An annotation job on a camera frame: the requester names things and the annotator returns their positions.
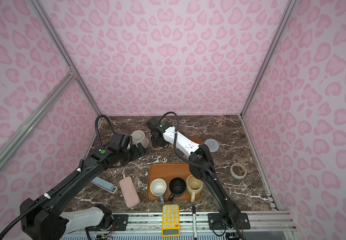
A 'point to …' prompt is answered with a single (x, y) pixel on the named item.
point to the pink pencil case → (130, 195)
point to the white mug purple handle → (158, 187)
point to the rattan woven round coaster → (158, 148)
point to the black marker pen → (194, 222)
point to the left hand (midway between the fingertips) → (141, 150)
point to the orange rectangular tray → (167, 171)
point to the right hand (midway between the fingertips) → (158, 142)
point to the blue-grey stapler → (104, 184)
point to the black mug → (177, 186)
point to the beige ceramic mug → (194, 186)
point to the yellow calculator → (170, 220)
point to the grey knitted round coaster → (212, 144)
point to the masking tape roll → (244, 168)
